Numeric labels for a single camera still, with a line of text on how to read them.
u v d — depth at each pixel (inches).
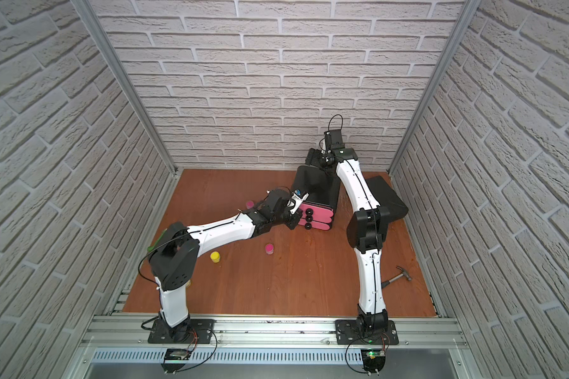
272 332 29.8
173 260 19.0
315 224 36.3
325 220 35.9
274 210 27.2
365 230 23.1
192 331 28.6
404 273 33.6
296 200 28.0
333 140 29.5
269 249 35.3
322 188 39.5
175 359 27.9
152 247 36.3
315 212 34.3
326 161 28.0
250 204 40.6
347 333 28.8
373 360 27.7
